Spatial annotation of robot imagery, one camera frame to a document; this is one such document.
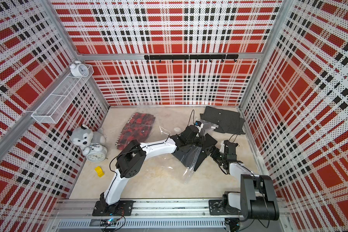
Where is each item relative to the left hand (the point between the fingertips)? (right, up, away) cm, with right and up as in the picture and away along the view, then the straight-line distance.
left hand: (207, 138), depth 90 cm
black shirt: (-10, -10, -4) cm, 15 cm away
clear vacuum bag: (-13, +2, -18) cm, 22 cm away
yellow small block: (-66, -19, -4) cm, 69 cm away
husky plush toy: (-73, +2, -8) cm, 74 cm away
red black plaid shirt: (-48, +6, +14) cm, 50 cm away
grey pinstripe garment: (+18, +11, +20) cm, 29 cm away
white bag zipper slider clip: (+8, +7, +15) cm, 19 cm away
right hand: (+2, -8, +1) cm, 9 cm away
